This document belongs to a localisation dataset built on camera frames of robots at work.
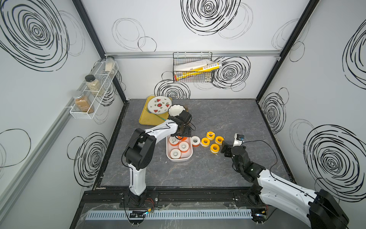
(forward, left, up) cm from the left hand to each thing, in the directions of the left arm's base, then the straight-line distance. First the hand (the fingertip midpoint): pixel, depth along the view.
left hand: (183, 133), depth 95 cm
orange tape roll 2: (-4, -8, -2) cm, 10 cm away
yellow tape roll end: (0, -19, -2) cm, 19 cm away
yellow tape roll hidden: (-10, -20, -2) cm, 23 cm away
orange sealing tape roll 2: (-8, 0, -3) cm, 9 cm away
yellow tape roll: (-3, -25, -3) cm, 25 cm away
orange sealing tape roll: (-5, +6, -3) cm, 8 cm away
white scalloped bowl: (+23, +7, -3) cm, 24 cm away
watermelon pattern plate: (+28, +20, -3) cm, 35 cm away
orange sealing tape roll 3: (-2, -1, -4) cm, 5 cm away
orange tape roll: (-13, +4, -3) cm, 14 cm away
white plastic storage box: (-16, -2, -1) cm, 16 cm away
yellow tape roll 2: (-5, -15, -3) cm, 16 cm away
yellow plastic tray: (+15, +27, -5) cm, 32 cm away
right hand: (-10, -28, +6) cm, 30 cm away
